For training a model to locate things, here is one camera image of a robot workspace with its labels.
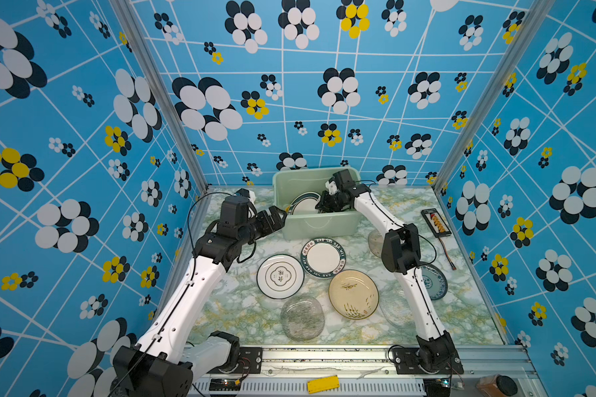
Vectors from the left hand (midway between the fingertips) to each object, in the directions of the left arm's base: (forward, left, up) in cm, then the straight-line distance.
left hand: (278, 217), depth 74 cm
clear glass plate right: (-18, -39, -27) cm, 51 cm away
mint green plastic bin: (+31, -2, -15) cm, 34 cm away
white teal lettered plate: (0, -15, -26) cm, 30 cm away
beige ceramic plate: (-14, -25, -26) cm, 39 cm away
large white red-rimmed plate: (+25, -8, -23) cm, 35 cm away
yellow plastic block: (-40, -13, -27) cm, 50 cm away
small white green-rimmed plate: (-7, +1, -28) cm, 28 cm away
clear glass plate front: (-21, -7, -29) cm, 36 cm away
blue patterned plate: (-8, -56, -27) cm, 63 cm away
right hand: (+22, -13, -20) cm, 32 cm away
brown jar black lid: (-40, -57, -19) cm, 73 cm away
